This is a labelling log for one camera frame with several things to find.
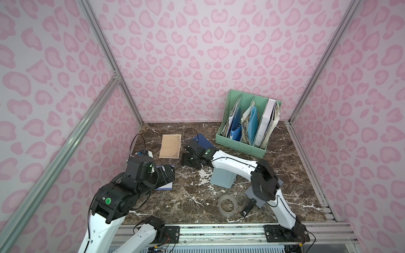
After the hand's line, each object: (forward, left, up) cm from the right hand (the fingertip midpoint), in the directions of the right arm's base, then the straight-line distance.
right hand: (182, 163), depth 87 cm
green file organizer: (+19, -29, +4) cm, 35 cm away
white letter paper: (-11, +7, -7) cm, 14 cm away
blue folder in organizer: (+20, -40, +10) cm, 46 cm away
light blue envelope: (-4, -23, -9) cm, 25 cm away
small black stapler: (-20, -35, -7) cm, 41 cm away
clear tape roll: (-16, -26, -7) cm, 31 cm away
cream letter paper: (+18, +12, -10) cm, 24 cm away
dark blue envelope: (+23, -10, -12) cm, 28 cm away
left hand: (-14, +1, +19) cm, 24 cm away
